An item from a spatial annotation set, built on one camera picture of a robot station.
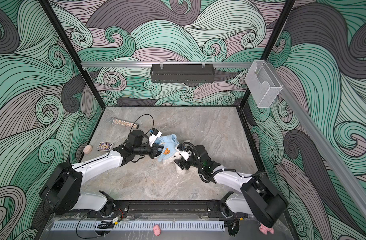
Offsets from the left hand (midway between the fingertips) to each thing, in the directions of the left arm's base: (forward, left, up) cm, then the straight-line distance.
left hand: (166, 149), depth 80 cm
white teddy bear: (-6, -3, -2) cm, 7 cm away
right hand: (0, -6, -4) cm, 8 cm away
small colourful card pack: (+8, +42, -13) cm, 44 cm away
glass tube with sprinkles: (+27, +34, -11) cm, 45 cm away
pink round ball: (+5, +51, -12) cm, 53 cm away
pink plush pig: (-34, -47, -9) cm, 58 cm away
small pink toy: (-35, +2, -10) cm, 37 cm away
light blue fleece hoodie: (+1, -1, +5) cm, 5 cm away
